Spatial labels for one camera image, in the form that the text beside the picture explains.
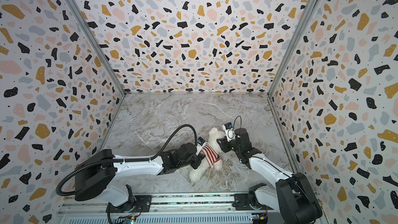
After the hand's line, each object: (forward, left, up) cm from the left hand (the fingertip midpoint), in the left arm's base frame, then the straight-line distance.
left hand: (206, 153), depth 82 cm
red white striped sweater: (-1, -2, -1) cm, 3 cm away
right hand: (+9, -8, +1) cm, 12 cm away
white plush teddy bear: (+7, -3, 0) cm, 8 cm away
